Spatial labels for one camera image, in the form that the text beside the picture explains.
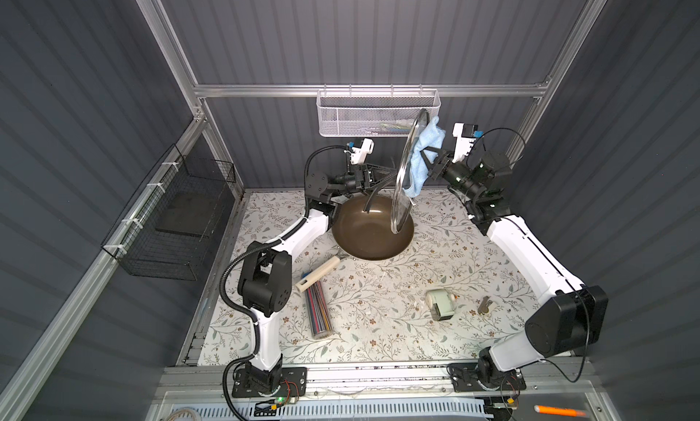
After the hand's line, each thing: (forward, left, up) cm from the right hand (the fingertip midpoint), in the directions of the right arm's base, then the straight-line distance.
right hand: (425, 147), depth 69 cm
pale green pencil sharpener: (-25, -8, -41) cm, 49 cm away
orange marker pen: (-52, -36, -43) cm, 77 cm away
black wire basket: (-16, +67, -14) cm, 70 cm away
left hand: (-12, +6, -1) cm, 13 cm away
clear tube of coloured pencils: (-21, +31, -38) cm, 53 cm away
